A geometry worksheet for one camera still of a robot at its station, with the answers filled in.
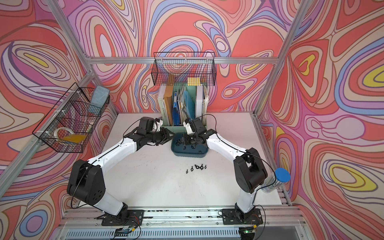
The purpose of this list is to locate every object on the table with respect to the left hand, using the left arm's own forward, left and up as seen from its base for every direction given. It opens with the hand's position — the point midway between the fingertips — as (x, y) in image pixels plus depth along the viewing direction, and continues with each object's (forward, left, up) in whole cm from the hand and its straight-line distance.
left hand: (175, 135), depth 84 cm
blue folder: (+24, +2, -15) cm, 28 cm away
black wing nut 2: (-13, -6, -18) cm, 24 cm away
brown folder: (+23, +5, +7) cm, 25 cm away
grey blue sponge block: (+15, +42, +16) cm, 47 cm away
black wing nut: (-12, -9, -19) cm, 24 cm away
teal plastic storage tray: (+3, -2, -18) cm, 18 cm away
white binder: (+23, -14, +7) cm, 28 cm away
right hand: (-1, -4, -6) cm, 7 cm away
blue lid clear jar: (-20, -57, -8) cm, 61 cm away
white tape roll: (-10, +52, +14) cm, 55 cm away
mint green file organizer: (+22, 0, +5) cm, 23 cm away
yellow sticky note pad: (+30, -10, +16) cm, 36 cm away
